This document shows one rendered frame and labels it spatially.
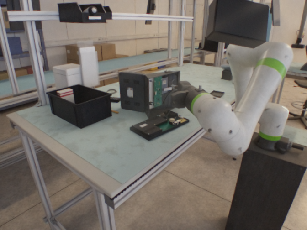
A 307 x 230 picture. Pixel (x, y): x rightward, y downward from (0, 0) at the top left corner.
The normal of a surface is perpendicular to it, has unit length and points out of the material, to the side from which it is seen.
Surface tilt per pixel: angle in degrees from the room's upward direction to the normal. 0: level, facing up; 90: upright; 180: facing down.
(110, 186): 0
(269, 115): 89
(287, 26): 90
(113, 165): 0
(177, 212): 0
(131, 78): 90
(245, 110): 34
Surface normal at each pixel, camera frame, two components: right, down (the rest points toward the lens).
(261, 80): -0.33, -0.47
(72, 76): 0.78, 0.26
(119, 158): 0.00, -0.91
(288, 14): -0.63, 0.32
